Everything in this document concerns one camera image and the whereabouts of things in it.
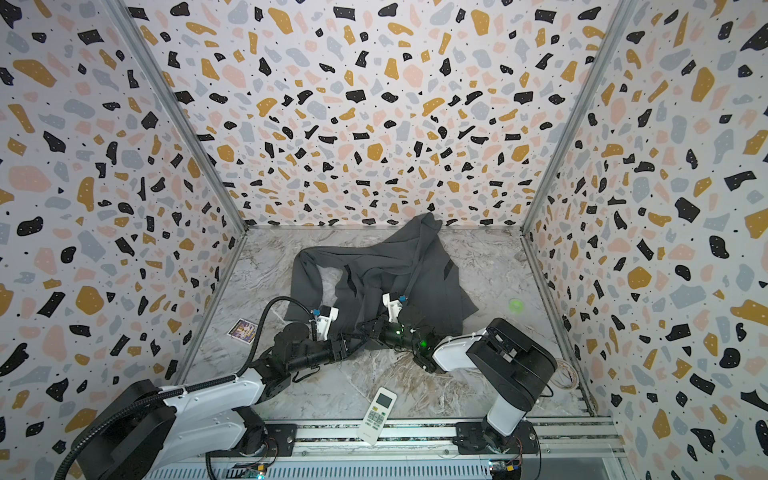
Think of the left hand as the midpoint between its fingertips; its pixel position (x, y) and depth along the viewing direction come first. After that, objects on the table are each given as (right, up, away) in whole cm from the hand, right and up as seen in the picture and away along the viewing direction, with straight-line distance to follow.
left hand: (363, 340), depth 77 cm
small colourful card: (-39, -1, +15) cm, 42 cm away
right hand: (-4, +3, +2) cm, 6 cm away
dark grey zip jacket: (+14, +19, +26) cm, 35 cm away
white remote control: (+4, -19, -1) cm, 19 cm away
